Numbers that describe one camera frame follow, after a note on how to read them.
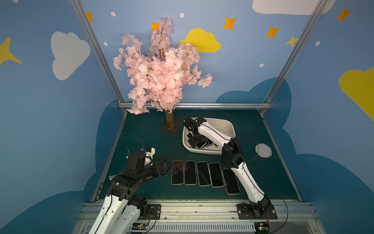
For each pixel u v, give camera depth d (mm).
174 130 1083
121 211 476
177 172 1631
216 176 879
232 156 635
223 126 1083
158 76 565
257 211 651
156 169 621
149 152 667
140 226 718
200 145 984
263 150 990
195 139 892
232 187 800
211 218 736
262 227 730
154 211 738
